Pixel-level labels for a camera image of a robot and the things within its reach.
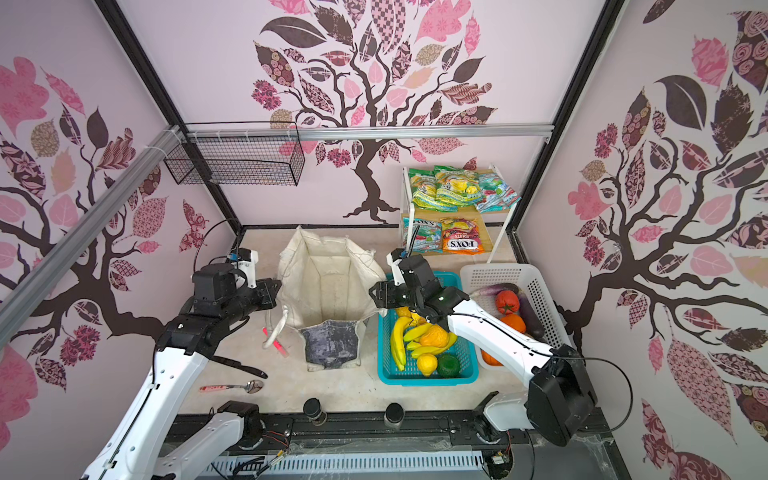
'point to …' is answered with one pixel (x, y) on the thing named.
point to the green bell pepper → (448, 365)
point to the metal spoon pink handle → (252, 387)
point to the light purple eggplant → (494, 289)
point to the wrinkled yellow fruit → (403, 311)
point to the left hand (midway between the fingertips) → (280, 287)
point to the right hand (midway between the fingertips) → (379, 286)
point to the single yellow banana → (397, 342)
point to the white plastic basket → (481, 276)
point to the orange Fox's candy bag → (461, 236)
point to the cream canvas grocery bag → (324, 284)
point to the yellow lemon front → (427, 363)
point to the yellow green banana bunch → (414, 344)
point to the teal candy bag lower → (429, 238)
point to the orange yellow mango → (435, 336)
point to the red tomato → (507, 302)
